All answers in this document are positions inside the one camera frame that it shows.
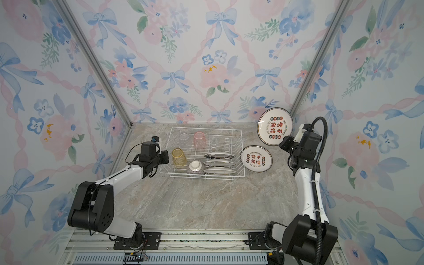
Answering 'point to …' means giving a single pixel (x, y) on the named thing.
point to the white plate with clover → (219, 163)
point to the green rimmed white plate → (219, 156)
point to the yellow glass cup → (179, 158)
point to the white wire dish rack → (205, 153)
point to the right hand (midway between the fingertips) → (284, 135)
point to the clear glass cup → (184, 136)
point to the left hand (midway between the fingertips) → (167, 152)
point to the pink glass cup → (199, 139)
